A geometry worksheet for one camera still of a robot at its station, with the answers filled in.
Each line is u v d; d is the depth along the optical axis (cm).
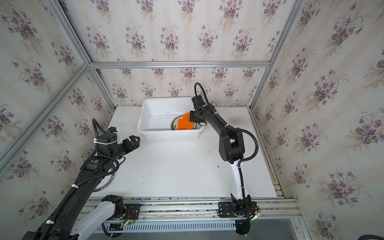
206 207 76
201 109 72
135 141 73
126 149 68
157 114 113
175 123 104
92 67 93
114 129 70
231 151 57
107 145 56
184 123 105
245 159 53
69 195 43
